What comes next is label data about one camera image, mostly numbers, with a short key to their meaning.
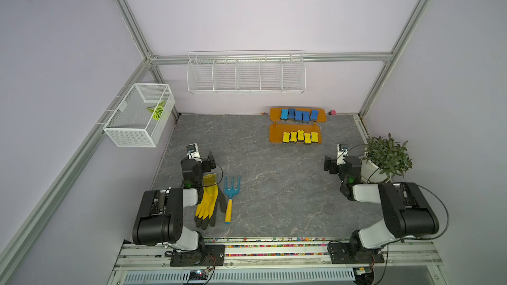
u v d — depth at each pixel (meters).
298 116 0.99
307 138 1.08
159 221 0.46
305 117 0.98
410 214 0.47
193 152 0.79
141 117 0.81
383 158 0.78
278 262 0.73
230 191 0.91
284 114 1.00
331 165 0.85
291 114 1.00
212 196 0.87
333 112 1.24
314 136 1.08
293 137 1.08
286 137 1.08
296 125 1.16
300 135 1.08
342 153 0.81
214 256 0.72
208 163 0.83
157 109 0.81
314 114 1.01
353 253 0.68
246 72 0.99
